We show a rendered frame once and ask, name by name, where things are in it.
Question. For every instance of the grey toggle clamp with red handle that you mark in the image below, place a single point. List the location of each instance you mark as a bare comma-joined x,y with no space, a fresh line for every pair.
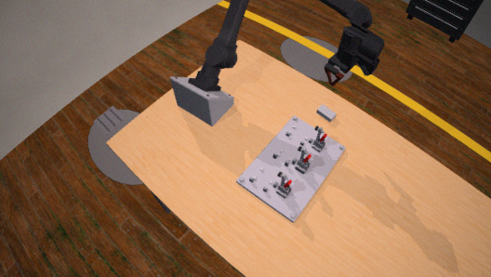
284,190
317,143

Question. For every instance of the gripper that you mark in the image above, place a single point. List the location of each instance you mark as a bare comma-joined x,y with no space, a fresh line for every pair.
335,60

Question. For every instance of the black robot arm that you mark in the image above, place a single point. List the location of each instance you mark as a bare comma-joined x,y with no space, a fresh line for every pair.
223,51

